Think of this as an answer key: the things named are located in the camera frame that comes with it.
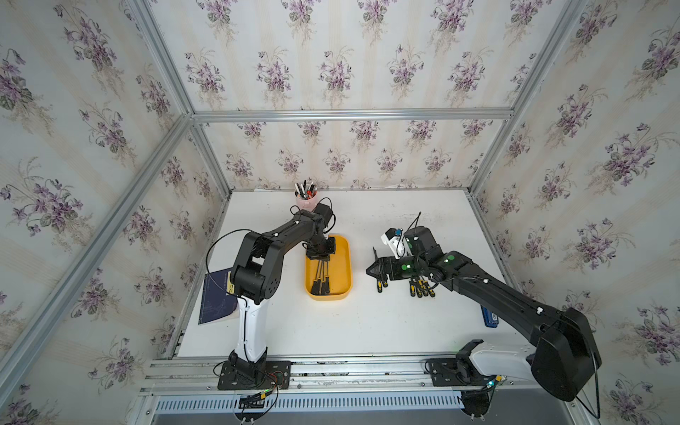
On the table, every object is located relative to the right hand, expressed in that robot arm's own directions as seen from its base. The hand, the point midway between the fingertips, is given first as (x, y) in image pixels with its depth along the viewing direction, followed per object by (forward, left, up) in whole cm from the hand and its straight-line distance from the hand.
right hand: (377, 271), depth 79 cm
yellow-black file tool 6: (0, -13, -13) cm, 19 cm away
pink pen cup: (+31, +26, -5) cm, 41 cm away
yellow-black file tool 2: (+3, +19, -13) cm, 24 cm away
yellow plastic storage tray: (+6, +12, -14) cm, 19 cm away
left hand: (+11, +15, -12) cm, 22 cm away
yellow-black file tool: (+2, +21, -13) cm, 25 cm away
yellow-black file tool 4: (+4, +16, -12) cm, 21 cm away
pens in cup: (+38, +28, -5) cm, 48 cm away
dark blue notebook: (-7, +52, -11) cm, 53 cm away
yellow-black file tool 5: (+1, -2, -14) cm, 14 cm away
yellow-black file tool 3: (+3, +18, -13) cm, 22 cm away
